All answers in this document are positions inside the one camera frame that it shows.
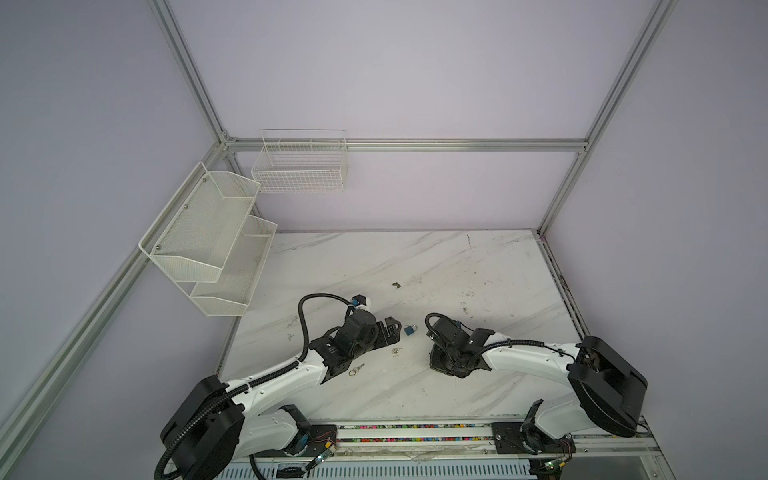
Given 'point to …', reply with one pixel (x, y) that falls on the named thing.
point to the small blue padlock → (410, 329)
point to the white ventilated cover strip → (381, 470)
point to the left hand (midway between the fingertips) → (388, 330)
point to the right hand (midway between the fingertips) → (429, 366)
